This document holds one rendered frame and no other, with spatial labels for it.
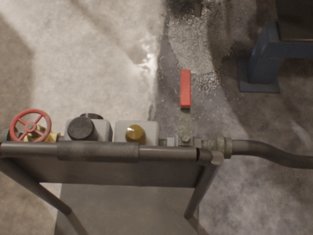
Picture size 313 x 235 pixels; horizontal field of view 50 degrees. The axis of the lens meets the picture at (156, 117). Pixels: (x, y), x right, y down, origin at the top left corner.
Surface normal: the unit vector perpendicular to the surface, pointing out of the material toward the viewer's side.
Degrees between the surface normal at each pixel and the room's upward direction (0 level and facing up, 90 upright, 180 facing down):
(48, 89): 0
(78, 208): 0
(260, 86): 0
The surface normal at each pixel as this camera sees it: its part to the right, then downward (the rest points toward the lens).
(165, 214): 0.00, -0.43
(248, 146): 0.10, -0.17
